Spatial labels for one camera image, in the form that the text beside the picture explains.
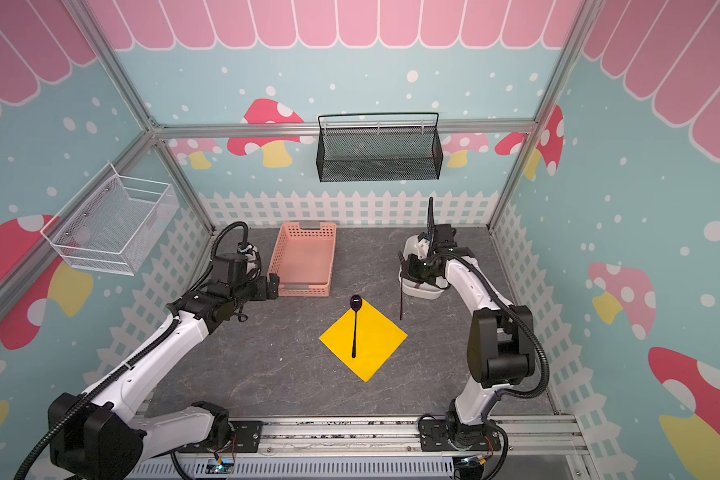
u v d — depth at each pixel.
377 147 0.94
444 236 0.73
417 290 0.96
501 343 0.47
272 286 0.75
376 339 0.93
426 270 0.77
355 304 0.97
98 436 0.38
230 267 0.60
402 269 0.92
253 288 0.73
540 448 0.73
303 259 1.09
